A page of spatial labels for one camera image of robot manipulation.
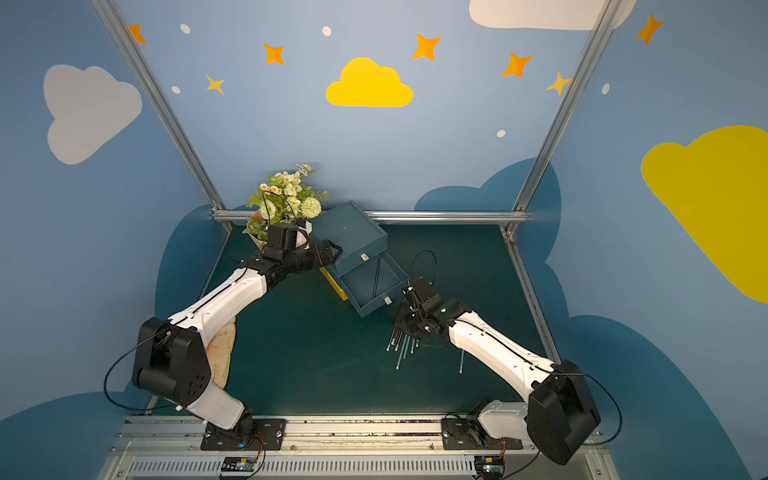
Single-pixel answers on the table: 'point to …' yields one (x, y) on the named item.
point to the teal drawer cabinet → (354, 230)
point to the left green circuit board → (239, 463)
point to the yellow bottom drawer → (334, 285)
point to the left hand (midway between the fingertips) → (332, 250)
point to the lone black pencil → (378, 264)
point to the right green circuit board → (490, 467)
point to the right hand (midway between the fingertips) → (398, 320)
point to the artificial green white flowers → (286, 196)
